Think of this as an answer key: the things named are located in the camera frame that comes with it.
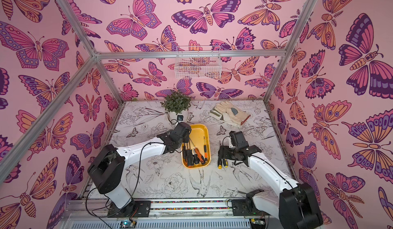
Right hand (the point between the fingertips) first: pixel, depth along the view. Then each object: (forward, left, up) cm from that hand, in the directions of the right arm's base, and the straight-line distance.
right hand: (222, 153), depth 85 cm
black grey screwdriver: (-2, +18, -2) cm, 18 cm away
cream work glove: (+33, -10, -5) cm, 35 cm away
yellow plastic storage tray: (+12, +14, +2) cm, 18 cm away
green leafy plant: (+26, +27, +14) cm, 40 cm away
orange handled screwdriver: (-1, +12, -3) cm, 13 cm away
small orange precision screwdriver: (+3, +9, -3) cm, 10 cm away
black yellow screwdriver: (-4, -2, -6) cm, 7 cm away
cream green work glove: (+31, +1, -6) cm, 31 cm away
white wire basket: (+54, +15, +19) cm, 59 cm away
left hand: (+12, +21, +4) cm, 24 cm away
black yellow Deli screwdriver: (-5, +1, -5) cm, 7 cm away
